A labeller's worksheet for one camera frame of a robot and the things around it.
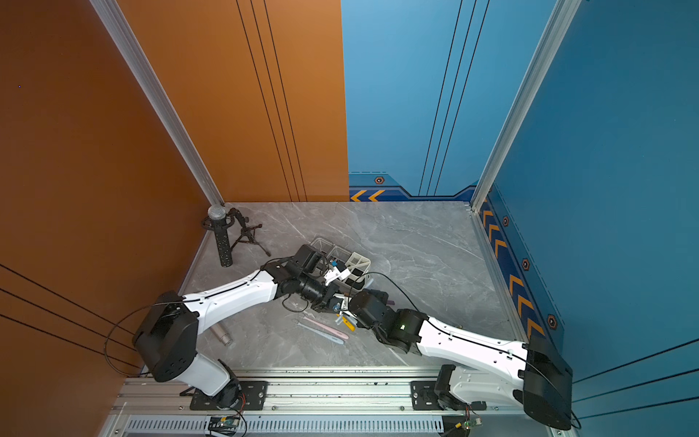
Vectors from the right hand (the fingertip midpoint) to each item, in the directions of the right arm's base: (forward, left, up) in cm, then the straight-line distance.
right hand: (364, 292), depth 79 cm
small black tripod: (+27, +44, -6) cm, 52 cm away
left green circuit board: (-30, +38, -16) cm, 51 cm away
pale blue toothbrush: (-7, +13, -14) cm, 21 cm away
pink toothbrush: (-6, +11, -13) cm, 18 cm away
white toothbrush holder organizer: (+4, +6, +7) cm, 10 cm away
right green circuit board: (-30, -27, -14) cm, 43 cm away
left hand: (-6, +3, +1) cm, 7 cm away
